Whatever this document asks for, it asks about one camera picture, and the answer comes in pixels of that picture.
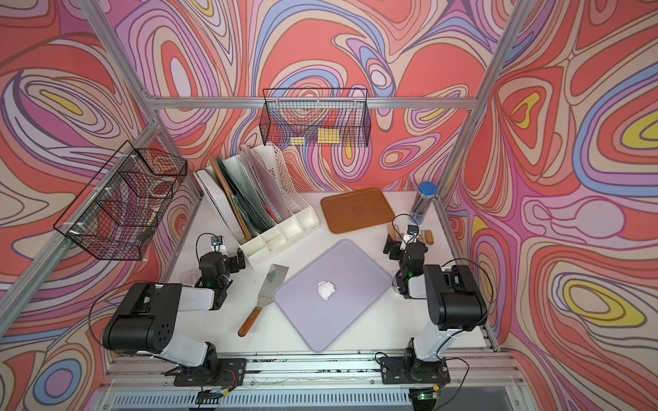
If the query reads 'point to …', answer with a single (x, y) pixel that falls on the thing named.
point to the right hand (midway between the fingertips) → (401, 241)
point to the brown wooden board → (230, 199)
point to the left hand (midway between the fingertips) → (229, 251)
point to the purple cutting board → (358, 281)
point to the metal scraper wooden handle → (272, 286)
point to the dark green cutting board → (260, 223)
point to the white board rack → (258, 194)
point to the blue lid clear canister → (424, 197)
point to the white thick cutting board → (210, 178)
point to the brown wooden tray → (356, 210)
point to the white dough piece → (326, 289)
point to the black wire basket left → (114, 217)
